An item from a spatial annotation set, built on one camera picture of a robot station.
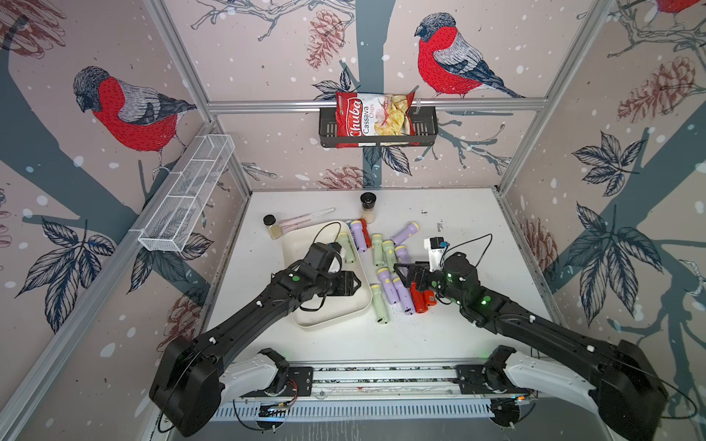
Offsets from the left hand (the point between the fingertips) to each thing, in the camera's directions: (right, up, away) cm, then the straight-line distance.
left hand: (358, 279), depth 79 cm
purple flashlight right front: (+15, -7, +7) cm, 18 cm away
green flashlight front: (+7, -10, +7) cm, 14 cm away
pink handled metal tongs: (-27, +15, +31) cm, 44 cm away
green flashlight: (+7, +6, +19) cm, 21 cm away
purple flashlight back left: (0, +10, +18) cm, 21 cm away
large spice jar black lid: (+4, +20, +27) cm, 34 cm away
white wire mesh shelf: (-50, +16, -8) cm, 53 cm away
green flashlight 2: (+11, +6, +19) cm, 23 cm away
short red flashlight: (+21, -8, +7) cm, 24 cm away
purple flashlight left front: (+8, -1, +12) cm, 15 cm away
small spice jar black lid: (-32, +13, +24) cm, 42 cm away
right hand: (+13, +5, 0) cm, 14 cm away
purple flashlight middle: (+16, +3, +18) cm, 25 cm away
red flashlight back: (+2, +12, +23) cm, 26 cm away
